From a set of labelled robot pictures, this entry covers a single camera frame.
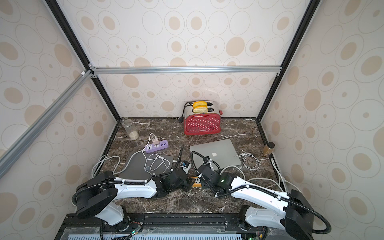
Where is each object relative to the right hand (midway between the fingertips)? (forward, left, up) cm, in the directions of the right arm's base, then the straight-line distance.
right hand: (204, 179), depth 80 cm
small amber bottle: (+22, -39, -1) cm, 45 cm away
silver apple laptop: (+23, -12, -10) cm, 28 cm away
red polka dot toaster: (+37, +2, +5) cm, 37 cm away
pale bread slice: (+42, +4, +12) cm, 44 cm away
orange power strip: (0, +4, -6) cm, 7 cm away
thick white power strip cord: (+5, -37, -8) cm, 38 cm away
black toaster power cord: (+50, +19, -4) cm, 54 cm away
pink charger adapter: (+24, +32, 0) cm, 40 cm away
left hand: (0, +5, -4) cm, 7 cm away
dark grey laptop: (+10, +41, -6) cm, 42 cm away
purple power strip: (+22, +36, -5) cm, 43 cm away
